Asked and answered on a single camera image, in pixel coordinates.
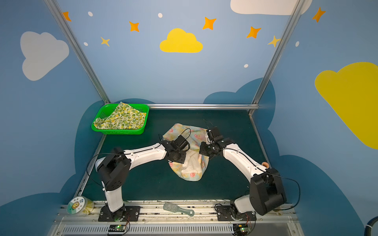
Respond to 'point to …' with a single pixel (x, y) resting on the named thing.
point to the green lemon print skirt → (123, 117)
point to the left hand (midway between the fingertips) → (185, 158)
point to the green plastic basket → (102, 110)
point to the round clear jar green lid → (80, 206)
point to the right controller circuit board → (240, 229)
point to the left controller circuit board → (117, 228)
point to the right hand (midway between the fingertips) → (203, 149)
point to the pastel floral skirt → (195, 163)
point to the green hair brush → (174, 208)
